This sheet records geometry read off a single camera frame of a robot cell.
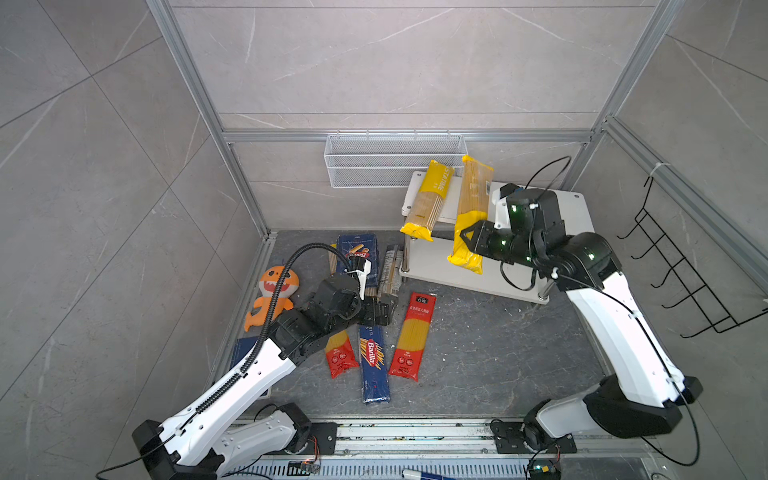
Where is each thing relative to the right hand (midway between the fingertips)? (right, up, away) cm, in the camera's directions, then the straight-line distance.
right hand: (464, 232), depth 64 cm
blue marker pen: (-9, -56, +4) cm, 57 cm away
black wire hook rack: (+52, -15, 0) cm, 54 cm away
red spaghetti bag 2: (-9, -30, +25) cm, 40 cm away
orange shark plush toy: (-56, -14, +31) cm, 66 cm away
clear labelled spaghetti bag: (-16, -13, +37) cm, 42 cm away
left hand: (-18, -14, +5) cm, 23 cm away
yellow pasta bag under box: (-23, -17, +34) cm, 45 cm away
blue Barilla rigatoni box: (-26, -2, +40) cm, 47 cm away
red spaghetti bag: (-30, -34, +20) cm, 49 cm away
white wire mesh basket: (-26, +26, +32) cm, 49 cm away
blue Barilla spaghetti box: (-21, -37, +18) cm, 46 cm away
